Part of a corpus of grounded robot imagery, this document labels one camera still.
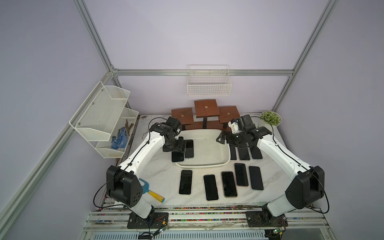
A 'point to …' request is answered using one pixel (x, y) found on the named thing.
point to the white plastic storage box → (208, 152)
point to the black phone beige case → (211, 193)
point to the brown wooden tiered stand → (209, 115)
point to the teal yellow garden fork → (145, 189)
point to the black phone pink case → (241, 174)
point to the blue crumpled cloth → (121, 141)
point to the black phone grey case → (233, 152)
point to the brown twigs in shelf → (128, 128)
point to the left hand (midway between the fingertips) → (178, 151)
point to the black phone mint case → (177, 156)
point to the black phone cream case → (186, 182)
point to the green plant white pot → (272, 117)
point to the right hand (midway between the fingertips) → (223, 143)
